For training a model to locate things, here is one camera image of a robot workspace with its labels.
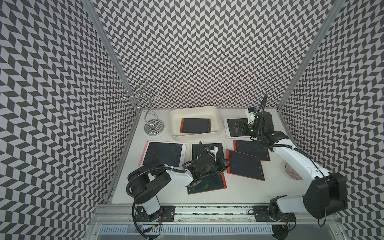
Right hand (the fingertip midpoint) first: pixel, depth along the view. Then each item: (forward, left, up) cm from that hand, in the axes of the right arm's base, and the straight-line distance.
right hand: (236, 127), depth 82 cm
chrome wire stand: (+15, +54, -17) cm, 58 cm away
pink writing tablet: (-7, +38, -19) cm, 43 cm away
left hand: (-18, +3, -8) cm, 20 cm away
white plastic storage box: (+23, +38, -14) cm, 47 cm away
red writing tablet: (-24, +12, -20) cm, 33 cm away
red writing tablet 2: (+17, +26, -19) cm, 36 cm away
